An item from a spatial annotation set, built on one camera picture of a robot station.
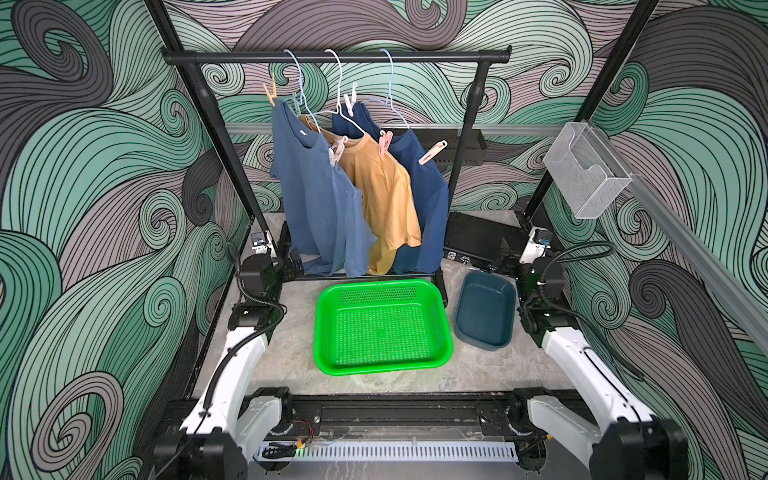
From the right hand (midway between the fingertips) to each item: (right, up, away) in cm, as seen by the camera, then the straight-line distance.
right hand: (517, 242), depth 78 cm
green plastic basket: (-37, -26, +12) cm, 47 cm away
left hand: (-64, -2, +1) cm, 64 cm away
